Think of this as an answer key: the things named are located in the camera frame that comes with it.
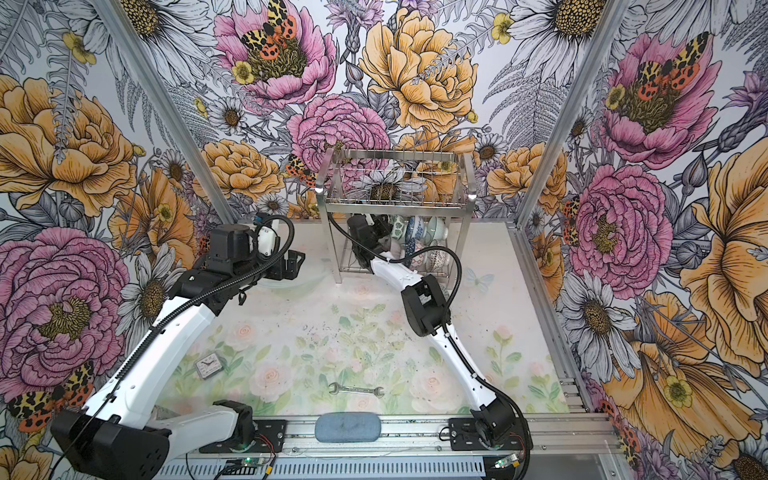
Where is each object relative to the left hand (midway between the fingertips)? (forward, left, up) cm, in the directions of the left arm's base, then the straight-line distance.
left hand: (285, 263), depth 77 cm
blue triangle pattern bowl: (+18, -41, -22) cm, 49 cm away
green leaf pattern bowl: (+27, -30, -14) cm, 43 cm away
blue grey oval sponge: (-33, -16, -22) cm, 43 cm away
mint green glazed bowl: (+25, -43, -15) cm, 52 cm away
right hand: (+30, -25, -14) cm, 42 cm away
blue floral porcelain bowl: (+26, -35, -14) cm, 46 cm away
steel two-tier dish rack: (+15, -31, +5) cm, 35 cm away
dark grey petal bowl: (+16, -29, -14) cm, 36 cm away
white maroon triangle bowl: (+12, -43, -16) cm, 47 cm away
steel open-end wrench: (-24, -22, -25) cm, 41 cm away
